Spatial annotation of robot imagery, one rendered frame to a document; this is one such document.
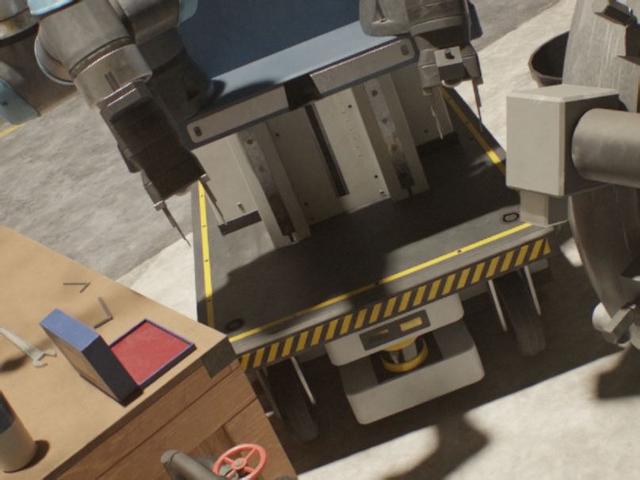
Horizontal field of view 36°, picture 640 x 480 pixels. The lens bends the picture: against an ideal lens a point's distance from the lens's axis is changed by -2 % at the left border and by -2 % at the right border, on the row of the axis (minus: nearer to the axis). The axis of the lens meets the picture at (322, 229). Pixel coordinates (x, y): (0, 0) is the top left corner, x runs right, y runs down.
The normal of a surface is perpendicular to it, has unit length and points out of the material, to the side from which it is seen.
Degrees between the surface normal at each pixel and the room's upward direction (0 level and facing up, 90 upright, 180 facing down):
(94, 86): 73
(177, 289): 0
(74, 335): 7
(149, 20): 105
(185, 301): 0
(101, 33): 66
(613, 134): 36
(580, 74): 57
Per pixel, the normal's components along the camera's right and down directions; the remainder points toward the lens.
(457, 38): -0.07, 0.26
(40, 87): 0.58, 0.46
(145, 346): -0.34, -0.82
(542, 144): -0.79, 0.18
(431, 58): -0.12, 0.05
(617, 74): -0.33, 0.11
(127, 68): 0.47, -0.23
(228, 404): 0.61, 0.18
